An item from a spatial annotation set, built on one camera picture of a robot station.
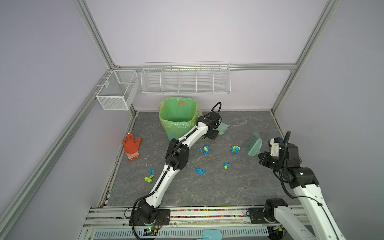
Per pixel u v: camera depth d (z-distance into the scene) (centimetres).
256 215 74
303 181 48
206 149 97
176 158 65
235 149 97
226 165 91
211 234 69
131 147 101
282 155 55
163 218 73
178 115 105
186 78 99
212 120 84
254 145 83
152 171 89
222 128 114
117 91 102
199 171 89
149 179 85
